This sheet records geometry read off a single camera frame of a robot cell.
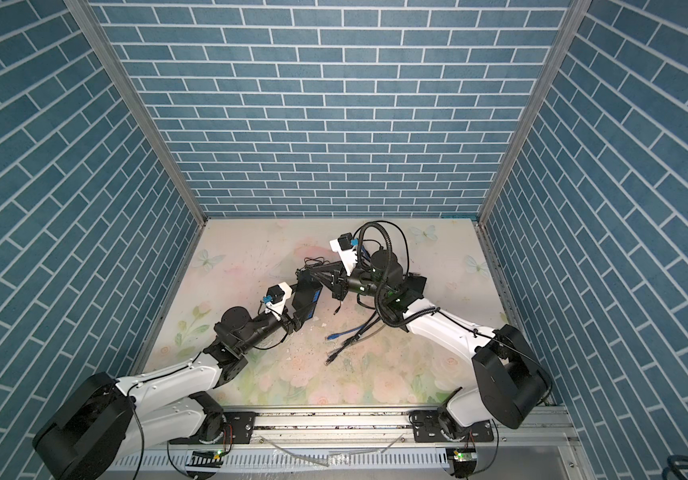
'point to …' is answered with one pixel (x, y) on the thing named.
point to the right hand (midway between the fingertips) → (309, 270)
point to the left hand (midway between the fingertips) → (307, 295)
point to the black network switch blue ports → (306, 292)
